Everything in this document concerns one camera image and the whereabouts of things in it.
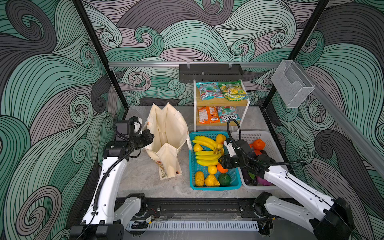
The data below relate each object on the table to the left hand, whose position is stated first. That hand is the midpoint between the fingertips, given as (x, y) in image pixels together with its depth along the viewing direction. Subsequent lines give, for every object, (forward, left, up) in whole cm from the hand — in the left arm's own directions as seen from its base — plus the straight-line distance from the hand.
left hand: (154, 134), depth 73 cm
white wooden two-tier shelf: (+15, -33, +9) cm, 37 cm away
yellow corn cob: (-15, -24, -20) cm, 35 cm away
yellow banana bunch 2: (-4, -29, -18) cm, 35 cm away
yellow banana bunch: (+8, -29, -18) cm, 35 cm away
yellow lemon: (-10, -31, -20) cm, 38 cm away
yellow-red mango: (+7, -37, -13) cm, 40 cm away
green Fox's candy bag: (+21, -41, -6) cm, 47 cm away
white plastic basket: (+2, -67, -17) cm, 69 cm away
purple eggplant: (-14, -49, -18) cm, 54 cm away
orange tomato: (+6, -62, -18) cm, 65 cm away
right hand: (-7, -36, -13) cm, 39 cm away
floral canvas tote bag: (+11, -6, -19) cm, 23 cm away
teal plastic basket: (-14, -42, -16) cm, 47 cm away
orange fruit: (-10, -36, -19) cm, 42 cm away
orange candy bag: (+20, -29, -6) cm, 36 cm away
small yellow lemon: (+4, -23, -21) cm, 32 cm away
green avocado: (-15, -37, -19) cm, 44 cm away
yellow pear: (-16, -30, -19) cm, 39 cm away
